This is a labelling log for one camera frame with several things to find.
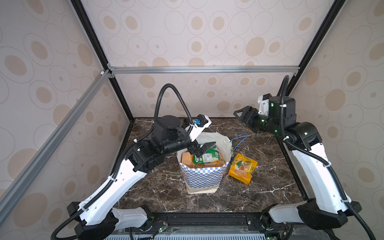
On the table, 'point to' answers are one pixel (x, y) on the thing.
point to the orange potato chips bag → (192, 159)
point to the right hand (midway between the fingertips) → (235, 116)
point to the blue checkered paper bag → (206, 180)
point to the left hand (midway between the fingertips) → (209, 132)
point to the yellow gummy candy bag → (242, 168)
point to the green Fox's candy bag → (210, 155)
